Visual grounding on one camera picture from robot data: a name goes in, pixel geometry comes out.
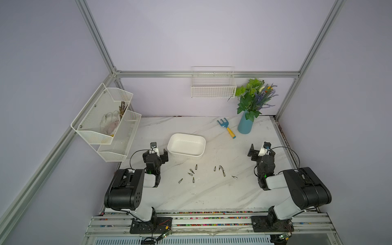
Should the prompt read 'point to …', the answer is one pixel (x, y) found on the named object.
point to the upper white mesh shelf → (97, 120)
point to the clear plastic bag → (109, 122)
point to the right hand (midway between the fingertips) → (260, 147)
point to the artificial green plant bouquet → (254, 97)
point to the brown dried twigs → (122, 109)
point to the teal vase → (245, 126)
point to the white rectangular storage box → (187, 144)
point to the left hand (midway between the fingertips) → (156, 151)
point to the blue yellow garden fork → (225, 124)
